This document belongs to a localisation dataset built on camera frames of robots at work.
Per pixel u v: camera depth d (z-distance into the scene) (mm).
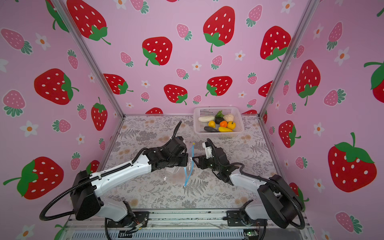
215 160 691
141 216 748
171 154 584
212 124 1104
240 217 651
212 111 1145
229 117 1115
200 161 757
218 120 1113
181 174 890
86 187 415
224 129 1063
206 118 1148
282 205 424
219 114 1134
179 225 731
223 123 1095
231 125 1074
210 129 1084
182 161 697
